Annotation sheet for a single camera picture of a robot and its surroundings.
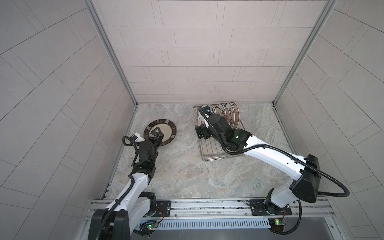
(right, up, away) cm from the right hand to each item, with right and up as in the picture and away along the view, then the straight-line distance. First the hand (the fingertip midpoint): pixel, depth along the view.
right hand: (201, 123), depth 75 cm
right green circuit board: (+35, -46, -7) cm, 58 cm away
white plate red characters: (+19, +6, +18) cm, 27 cm away
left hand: (-22, -4, +7) cm, 23 cm away
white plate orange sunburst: (+11, +7, +19) cm, 23 cm away
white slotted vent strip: (+6, -46, -7) cm, 47 cm away
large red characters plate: (+22, +4, +15) cm, 27 cm away
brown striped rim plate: (-23, -4, +27) cm, 36 cm away
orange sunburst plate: (+22, +4, +15) cm, 26 cm away
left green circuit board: (-22, -44, -10) cm, 50 cm away
